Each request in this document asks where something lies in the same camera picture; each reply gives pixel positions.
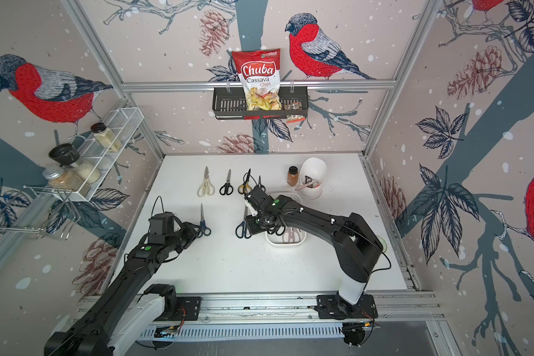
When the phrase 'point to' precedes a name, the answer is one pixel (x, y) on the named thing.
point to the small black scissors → (259, 185)
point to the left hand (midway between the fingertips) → (204, 224)
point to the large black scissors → (227, 188)
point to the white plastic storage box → (277, 240)
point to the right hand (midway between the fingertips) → (249, 227)
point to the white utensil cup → (312, 176)
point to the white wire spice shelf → (122, 123)
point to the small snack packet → (293, 118)
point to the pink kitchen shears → (291, 234)
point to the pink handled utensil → (313, 185)
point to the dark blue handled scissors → (242, 230)
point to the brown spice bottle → (292, 176)
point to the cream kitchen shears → (206, 187)
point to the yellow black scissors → (245, 188)
